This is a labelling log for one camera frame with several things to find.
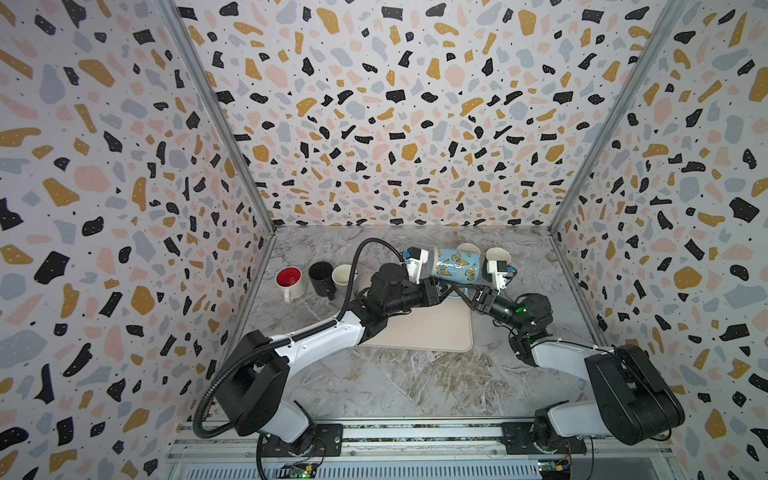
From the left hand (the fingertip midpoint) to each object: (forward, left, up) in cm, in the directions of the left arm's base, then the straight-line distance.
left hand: (458, 288), depth 73 cm
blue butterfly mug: (+4, 0, +3) cm, 5 cm away
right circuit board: (-34, -23, -27) cm, 49 cm away
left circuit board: (-34, +39, -26) cm, 57 cm away
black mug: (+17, +39, -17) cm, 46 cm away
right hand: (0, 0, -3) cm, 3 cm away
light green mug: (+28, -10, -17) cm, 34 cm away
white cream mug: (+15, +48, -18) cm, 54 cm away
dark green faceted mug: (+24, -19, -16) cm, 35 cm away
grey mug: (+17, +33, -19) cm, 42 cm away
